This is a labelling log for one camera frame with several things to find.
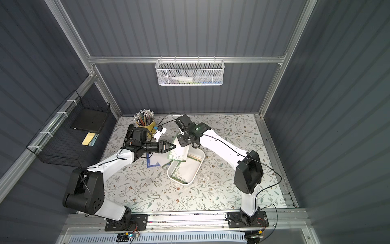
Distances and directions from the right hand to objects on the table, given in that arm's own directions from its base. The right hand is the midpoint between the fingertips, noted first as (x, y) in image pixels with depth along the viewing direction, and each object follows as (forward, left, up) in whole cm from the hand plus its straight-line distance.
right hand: (183, 139), depth 83 cm
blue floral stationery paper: (-2, +19, -18) cm, 27 cm away
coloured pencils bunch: (+19, +26, -2) cm, 33 cm away
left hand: (-4, +4, -2) cm, 6 cm away
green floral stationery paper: (-7, +2, -2) cm, 8 cm away
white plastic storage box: (0, -7, -14) cm, 15 cm away
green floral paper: (-10, 0, -18) cm, 21 cm away
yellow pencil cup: (+2, +16, +7) cm, 18 cm away
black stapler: (+17, +41, -15) cm, 46 cm away
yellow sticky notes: (-5, +47, +7) cm, 47 cm away
